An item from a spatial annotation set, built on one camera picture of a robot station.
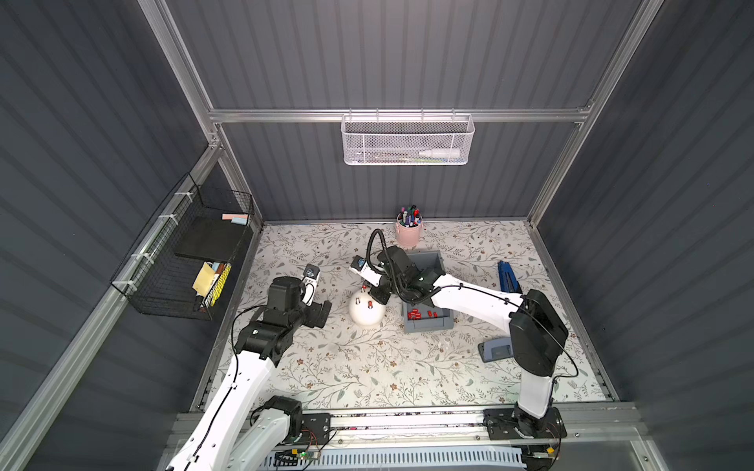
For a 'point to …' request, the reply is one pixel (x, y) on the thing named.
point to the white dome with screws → (365, 309)
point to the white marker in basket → (441, 152)
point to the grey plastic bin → (419, 317)
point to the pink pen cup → (408, 226)
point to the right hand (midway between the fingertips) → (365, 283)
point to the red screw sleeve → (370, 306)
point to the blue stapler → (509, 281)
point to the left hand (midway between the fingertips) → (309, 296)
